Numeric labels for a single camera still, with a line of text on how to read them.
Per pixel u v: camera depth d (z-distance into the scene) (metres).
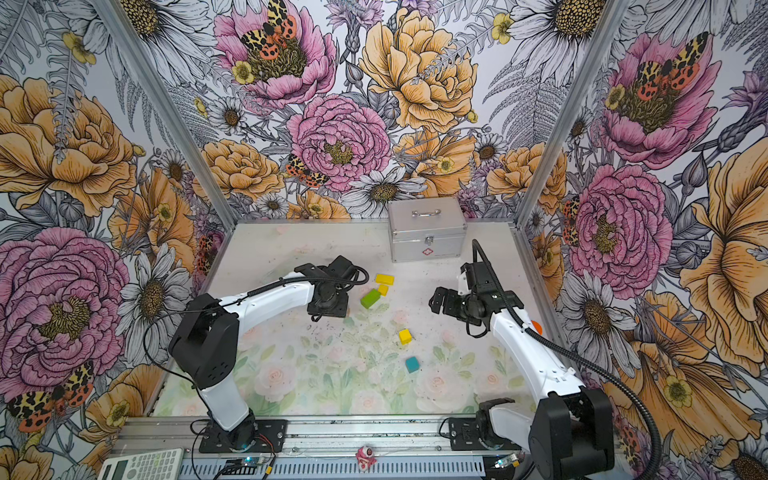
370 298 0.99
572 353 0.45
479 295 0.63
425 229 1.07
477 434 0.74
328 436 0.76
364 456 0.68
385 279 1.05
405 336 0.90
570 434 0.40
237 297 0.53
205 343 0.47
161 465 0.69
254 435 0.69
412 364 0.86
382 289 1.02
